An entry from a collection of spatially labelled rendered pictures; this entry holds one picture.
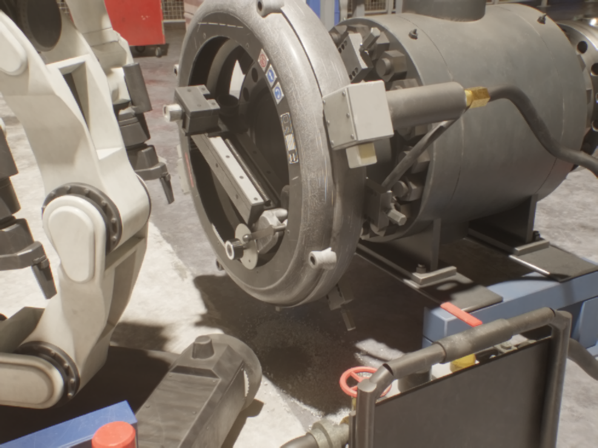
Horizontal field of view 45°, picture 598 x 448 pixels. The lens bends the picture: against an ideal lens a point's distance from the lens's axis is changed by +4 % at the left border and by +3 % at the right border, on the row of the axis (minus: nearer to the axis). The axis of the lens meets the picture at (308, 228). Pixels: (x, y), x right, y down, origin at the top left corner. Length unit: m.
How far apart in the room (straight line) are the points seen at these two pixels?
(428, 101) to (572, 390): 0.91
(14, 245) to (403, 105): 0.71
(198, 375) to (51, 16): 0.77
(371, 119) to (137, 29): 5.82
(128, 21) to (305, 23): 5.58
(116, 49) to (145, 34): 5.54
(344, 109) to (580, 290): 0.96
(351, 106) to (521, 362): 0.52
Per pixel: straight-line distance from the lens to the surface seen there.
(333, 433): 1.00
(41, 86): 1.25
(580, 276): 2.01
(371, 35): 1.39
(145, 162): 1.51
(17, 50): 1.24
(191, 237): 2.79
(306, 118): 1.38
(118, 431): 0.63
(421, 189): 1.70
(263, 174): 1.68
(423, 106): 1.40
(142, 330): 2.18
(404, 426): 1.03
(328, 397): 1.83
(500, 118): 1.78
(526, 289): 1.89
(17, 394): 1.52
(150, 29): 7.09
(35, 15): 1.29
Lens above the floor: 1.07
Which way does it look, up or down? 22 degrees down
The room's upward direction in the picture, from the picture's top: straight up
